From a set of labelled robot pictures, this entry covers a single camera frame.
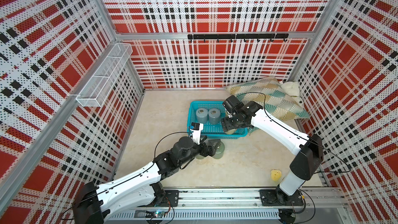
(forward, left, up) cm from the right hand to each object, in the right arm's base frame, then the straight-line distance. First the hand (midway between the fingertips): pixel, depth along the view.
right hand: (232, 124), depth 81 cm
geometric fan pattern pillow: (+24, -25, -1) cm, 34 cm away
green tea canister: (-15, +18, -6) cm, 24 cm away
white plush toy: (+33, -46, -9) cm, 58 cm away
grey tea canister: (+12, +17, -9) cm, 23 cm away
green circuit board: (-38, +35, -14) cm, 54 cm away
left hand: (-10, +10, +3) cm, 14 cm away
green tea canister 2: (-11, +7, -10) cm, 16 cm away
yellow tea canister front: (-3, +1, -3) cm, 4 cm away
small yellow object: (-22, -22, -15) cm, 34 cm away
